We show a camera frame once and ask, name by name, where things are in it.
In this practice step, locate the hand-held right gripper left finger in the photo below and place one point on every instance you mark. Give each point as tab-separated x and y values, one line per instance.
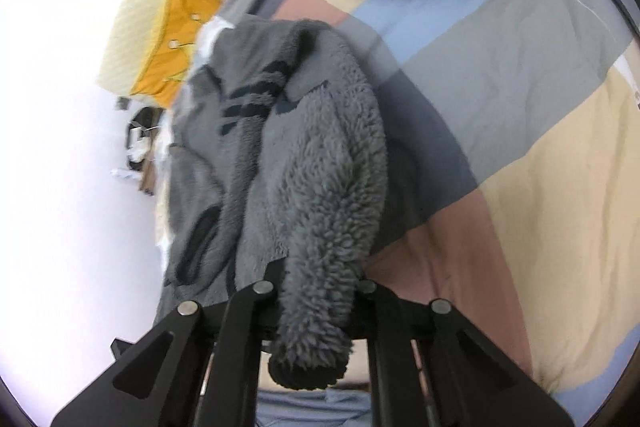
250	309

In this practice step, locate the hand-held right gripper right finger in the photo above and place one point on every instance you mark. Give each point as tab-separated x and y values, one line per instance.
385	312

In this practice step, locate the grey fleece zip jacket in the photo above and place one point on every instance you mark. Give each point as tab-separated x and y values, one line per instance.
310	187

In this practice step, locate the person's blue-grey clothing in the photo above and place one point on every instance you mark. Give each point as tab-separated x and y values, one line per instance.
310	409

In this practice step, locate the black bag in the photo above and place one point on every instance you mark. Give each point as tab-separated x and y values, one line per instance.
143	114

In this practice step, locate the patchwork bed quilt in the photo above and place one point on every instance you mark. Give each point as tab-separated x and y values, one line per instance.
525	82

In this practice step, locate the yellow crown print pillow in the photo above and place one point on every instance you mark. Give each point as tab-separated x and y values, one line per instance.
170	42

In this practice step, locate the grey wall socket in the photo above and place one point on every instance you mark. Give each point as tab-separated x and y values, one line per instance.
121	102

